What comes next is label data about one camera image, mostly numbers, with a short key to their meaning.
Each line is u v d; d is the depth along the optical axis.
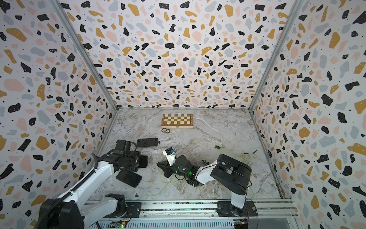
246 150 0.97
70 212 0.39
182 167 0.65
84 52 0.86
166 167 0.76
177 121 1.10
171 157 0.74
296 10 0.72
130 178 0.85
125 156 0.69
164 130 1.09
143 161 0.81
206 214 0.73
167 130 1.07
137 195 0.79
